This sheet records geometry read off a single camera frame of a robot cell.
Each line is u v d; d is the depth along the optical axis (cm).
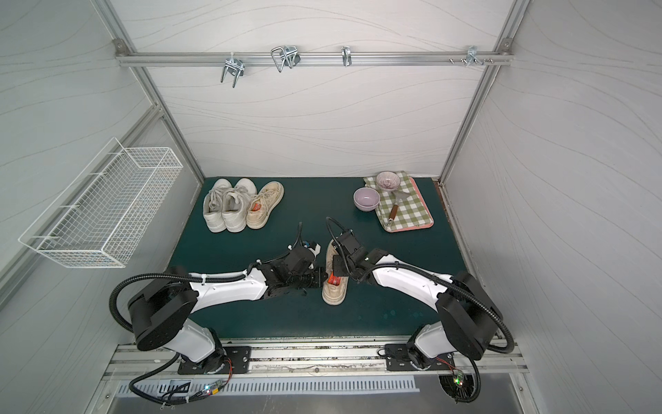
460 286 45
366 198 112
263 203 104
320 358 75
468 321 43
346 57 78
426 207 110
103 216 69
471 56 77
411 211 108
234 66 78
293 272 66
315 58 79
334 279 86
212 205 101
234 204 104
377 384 70
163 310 44
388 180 116
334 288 80
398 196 114
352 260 65
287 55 77
